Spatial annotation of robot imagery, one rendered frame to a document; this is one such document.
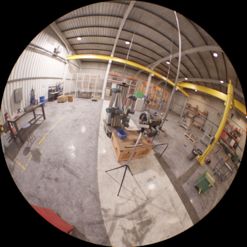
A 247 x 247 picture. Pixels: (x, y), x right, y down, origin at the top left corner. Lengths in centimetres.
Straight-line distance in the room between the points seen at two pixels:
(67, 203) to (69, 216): 28
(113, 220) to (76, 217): 64
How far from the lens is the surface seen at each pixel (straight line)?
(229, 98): 461
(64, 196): 179
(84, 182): 172
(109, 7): 775
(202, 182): 285
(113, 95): 192
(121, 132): 212
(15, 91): 675
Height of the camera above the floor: 162
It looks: 25 degrees down
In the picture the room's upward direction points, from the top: 14 degrees clockwise
